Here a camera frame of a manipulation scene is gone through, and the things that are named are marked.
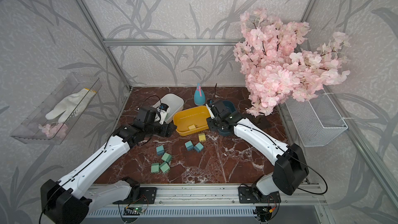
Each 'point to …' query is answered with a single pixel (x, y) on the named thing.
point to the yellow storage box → (192, 120)
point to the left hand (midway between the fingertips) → (171, 124)
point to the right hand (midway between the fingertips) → (211, 120)
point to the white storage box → (175, 102)
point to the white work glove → (73, 104)
